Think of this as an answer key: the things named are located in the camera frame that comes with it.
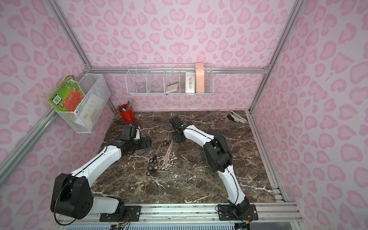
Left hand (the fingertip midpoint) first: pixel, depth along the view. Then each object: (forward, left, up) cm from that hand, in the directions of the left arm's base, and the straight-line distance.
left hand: (145, 140), depth 88 cm
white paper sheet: (+8, +30, +15) cm, 34 cm away
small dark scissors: (+6, -11, -11) cm, 17 cm away
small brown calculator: (+30, -16, +17) cm, 38 cm away
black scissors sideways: (-15, -4, -12) cm, 19 cm away
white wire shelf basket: (+40, -14, +17) cm, 45 cm away
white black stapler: (+28, -63, -10) cm, 70 cm away
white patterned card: (+31, -28, +20) cm, 46 cm away
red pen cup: (+30, +22, -11) cm, 39 cm away
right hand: (+8, -19, -8) cm, 22 cm away
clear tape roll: (+30, +4, +15) cm, 34 cm away
